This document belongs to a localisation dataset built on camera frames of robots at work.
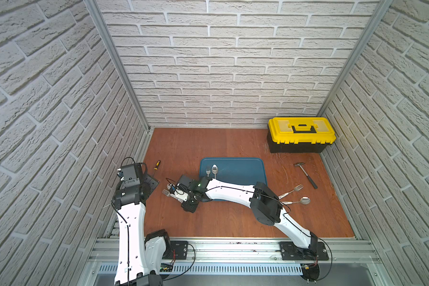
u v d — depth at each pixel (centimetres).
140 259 40
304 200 88
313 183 95
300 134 95
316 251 64
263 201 58
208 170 98
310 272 69
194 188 66
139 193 50
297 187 92
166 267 71
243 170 100
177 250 74
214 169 97
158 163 100
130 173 54
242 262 71
